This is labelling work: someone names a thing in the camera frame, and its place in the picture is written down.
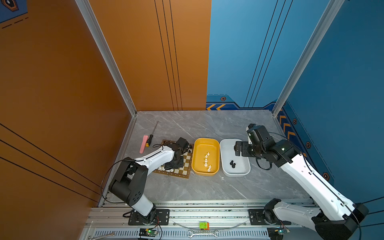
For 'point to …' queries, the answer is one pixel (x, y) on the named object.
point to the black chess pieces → (233, 165)
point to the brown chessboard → (184, 171)
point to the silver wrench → (191, 233)
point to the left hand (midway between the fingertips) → (176, 164)
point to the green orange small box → (204, 225)
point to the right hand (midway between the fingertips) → (240, 148)
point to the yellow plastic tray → (201, 146)
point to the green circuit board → (148, 232)
